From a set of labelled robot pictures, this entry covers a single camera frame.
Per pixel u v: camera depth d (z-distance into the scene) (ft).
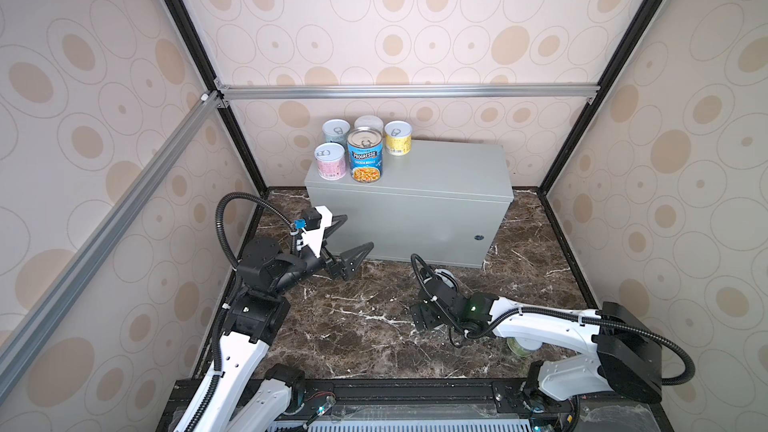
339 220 2.08
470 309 1.95
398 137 2.55
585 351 1.54
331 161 2.31
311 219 1.62
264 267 1.50
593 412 2.35
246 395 1.49
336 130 2.56
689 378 1.35
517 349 2.55
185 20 2.49
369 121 2.55
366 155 2.22
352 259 1.76
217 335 1.52
